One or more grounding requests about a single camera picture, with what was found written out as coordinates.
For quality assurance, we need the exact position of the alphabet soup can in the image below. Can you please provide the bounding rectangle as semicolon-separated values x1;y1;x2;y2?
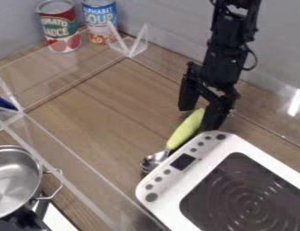
81;0;117;44

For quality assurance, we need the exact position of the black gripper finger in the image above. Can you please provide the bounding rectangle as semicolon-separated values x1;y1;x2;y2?
177;78;199;111
200;97;236;131

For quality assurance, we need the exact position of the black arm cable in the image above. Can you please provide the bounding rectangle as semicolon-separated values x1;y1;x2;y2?
240;44;258;72

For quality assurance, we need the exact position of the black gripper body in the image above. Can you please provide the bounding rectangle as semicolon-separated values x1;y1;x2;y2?
181;44;242;103

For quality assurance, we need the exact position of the clear acrylic divider strip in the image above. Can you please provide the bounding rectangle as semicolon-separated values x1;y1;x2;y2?
0;71;129;231

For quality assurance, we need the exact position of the white and black stove top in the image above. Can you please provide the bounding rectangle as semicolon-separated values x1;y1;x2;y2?
135;131;300;231

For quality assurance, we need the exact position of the clear acrylic corner bracket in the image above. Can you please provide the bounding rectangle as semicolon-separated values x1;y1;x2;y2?
107;22;148;59

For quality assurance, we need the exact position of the blue object at left edge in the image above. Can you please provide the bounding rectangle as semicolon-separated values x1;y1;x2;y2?
0;97;17;110

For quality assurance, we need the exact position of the green handled metal spoon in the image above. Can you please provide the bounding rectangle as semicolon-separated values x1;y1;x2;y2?
140;108;206;173

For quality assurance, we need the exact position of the stainless steel pot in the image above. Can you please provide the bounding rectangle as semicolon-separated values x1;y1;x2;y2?
0;145;61;218

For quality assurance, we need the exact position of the tomato sauce can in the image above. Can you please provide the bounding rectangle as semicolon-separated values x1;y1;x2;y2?
34;0;81;53

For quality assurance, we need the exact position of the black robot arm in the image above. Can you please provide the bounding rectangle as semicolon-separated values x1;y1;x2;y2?
177;0;260;131

